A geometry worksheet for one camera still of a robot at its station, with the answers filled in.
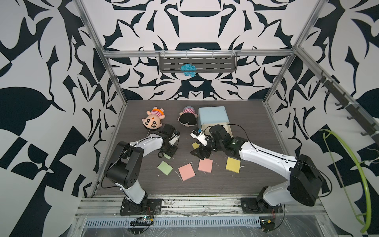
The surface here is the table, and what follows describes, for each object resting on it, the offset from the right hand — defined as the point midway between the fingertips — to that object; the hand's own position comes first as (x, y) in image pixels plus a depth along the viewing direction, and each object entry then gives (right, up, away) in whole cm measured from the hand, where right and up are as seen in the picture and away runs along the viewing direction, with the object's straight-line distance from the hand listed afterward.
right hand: (194, 144), depth 79 cm
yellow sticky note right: (+23, -14, +8) cm, 28 cm away
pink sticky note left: (-4, -17, +6) cm, 18 cm away
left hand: (-16, -5, +15) cm, 22 cm away
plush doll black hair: (-3, +14, +20) cm, 25 cm away
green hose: (+58, -14, -29) cm, 66 cm away
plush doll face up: (-26, +12, +18) cm, 34 cm away
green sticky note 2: (-17, -15, +8) cm, 24 cm away
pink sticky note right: (+7, -14, +8) cm, 17 cm away
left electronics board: (-26, -36, -7) cm, 45 cm away
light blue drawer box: (+10, +15, +12) cm, 21 cm away
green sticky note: (-16, -8, +8) cm, 20 cm away
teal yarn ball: (-3, +44, +10) cm, 46 cm away
